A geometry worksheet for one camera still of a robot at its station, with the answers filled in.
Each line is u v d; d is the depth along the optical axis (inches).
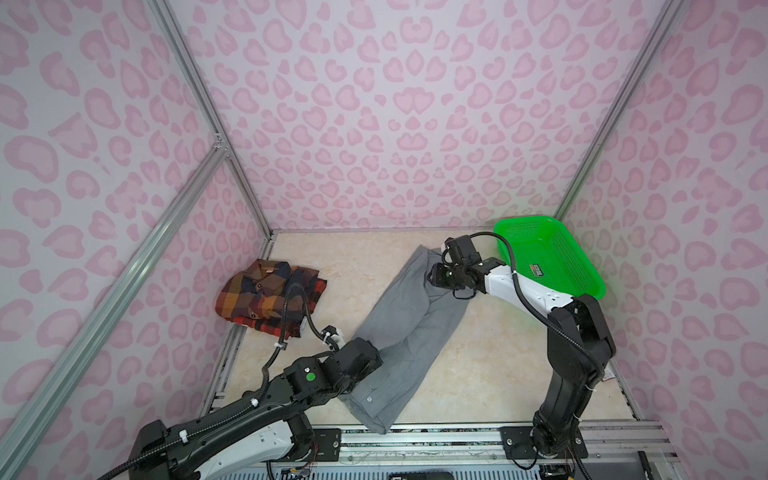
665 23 27.8
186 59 29.5
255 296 36.3
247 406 18.2
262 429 23.0
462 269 27.3
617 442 29.5
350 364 22.0
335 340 27.6
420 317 36.5
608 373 33.0
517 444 29.1
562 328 18.6
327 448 28.5
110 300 22.0
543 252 44.9
